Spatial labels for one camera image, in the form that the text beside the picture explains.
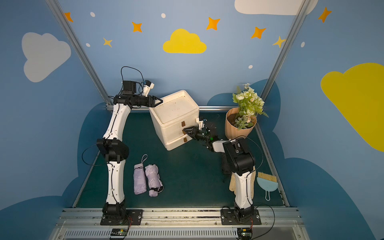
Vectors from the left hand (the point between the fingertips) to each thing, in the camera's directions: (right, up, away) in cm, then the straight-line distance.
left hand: (159, 98), depth 91 cm
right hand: (+16, -19, +2) cm, 25 cm away
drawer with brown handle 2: (+11, -28, +7) cm, 31 cm away
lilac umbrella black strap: (0, -49, -10) cm, 50 cm away
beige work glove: (+44, -50, -5) cm, 67 cm away
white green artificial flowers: (+54, -6, -7) cm, 55 cm away
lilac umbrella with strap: (-10, -48, -7) cm, 50 cm away
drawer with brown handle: (+8, -22, -2) cm, 23 cm away
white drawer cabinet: (+11, -9, -1) cm, 14 cm away
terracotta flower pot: (+50, -16, +3) cm, 52 cm away
